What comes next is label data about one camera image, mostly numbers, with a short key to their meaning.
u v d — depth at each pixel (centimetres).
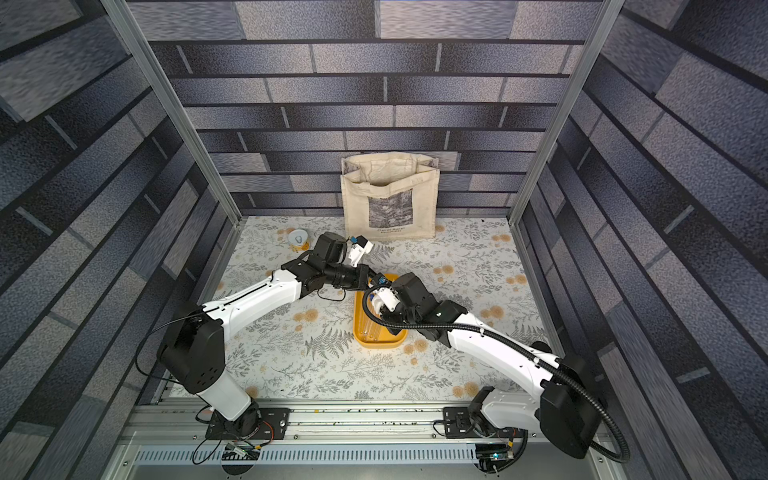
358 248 77
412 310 59
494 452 71
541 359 43
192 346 45
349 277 73
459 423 73
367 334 90
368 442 71
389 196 94
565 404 40
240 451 71
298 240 106
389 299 69
